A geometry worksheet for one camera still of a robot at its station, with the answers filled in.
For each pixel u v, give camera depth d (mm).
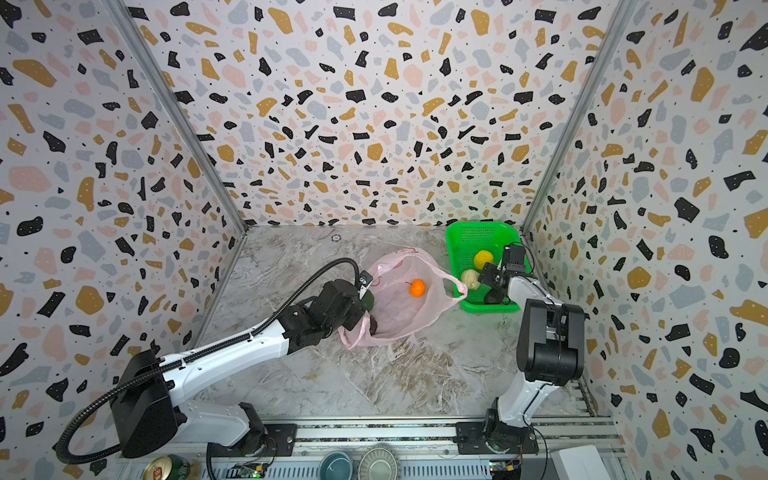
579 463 675
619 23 719
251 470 703
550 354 493
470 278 990
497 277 743
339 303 600
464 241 1172
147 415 386
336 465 702
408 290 1025
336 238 1177
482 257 1059
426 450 733
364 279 686
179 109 861
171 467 613
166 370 418
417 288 982
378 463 706
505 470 716
